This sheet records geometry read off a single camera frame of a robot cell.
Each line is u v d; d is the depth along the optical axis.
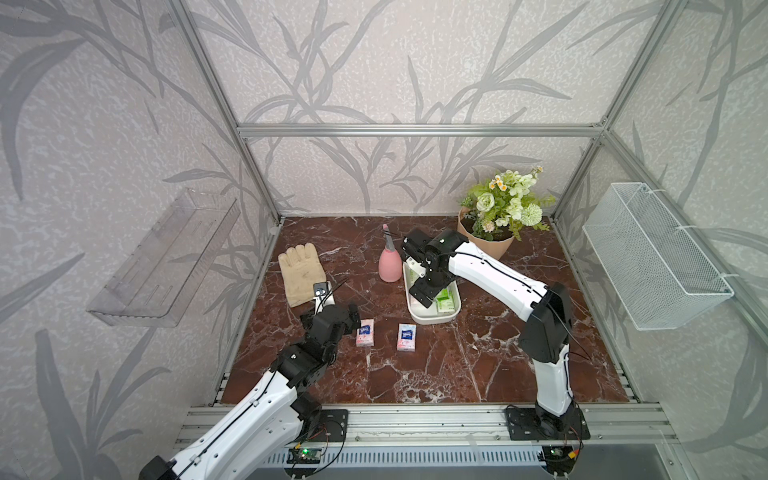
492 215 0.87
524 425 0.73
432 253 0.59
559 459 0.72
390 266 0.96
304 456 0.71
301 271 1.04
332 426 0.72
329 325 0.57
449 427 0.76
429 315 0.92
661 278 0.60
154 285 0.64
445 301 0.93
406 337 0.87
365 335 0.87
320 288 0.67
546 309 0.49
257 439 0.55
